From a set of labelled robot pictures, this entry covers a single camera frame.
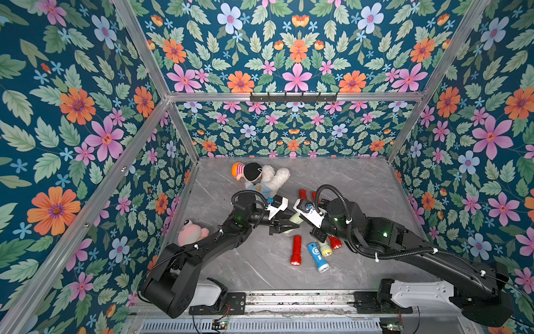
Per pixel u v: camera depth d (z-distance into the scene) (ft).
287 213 2.35
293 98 3.02
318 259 2.67
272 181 3.30
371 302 2.41
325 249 2.72
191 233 2.66
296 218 2.22
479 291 1.26
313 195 3.43
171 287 1.36
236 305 2.41
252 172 3.43
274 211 2.13
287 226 2.31
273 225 2.14
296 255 2.74
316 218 1.74
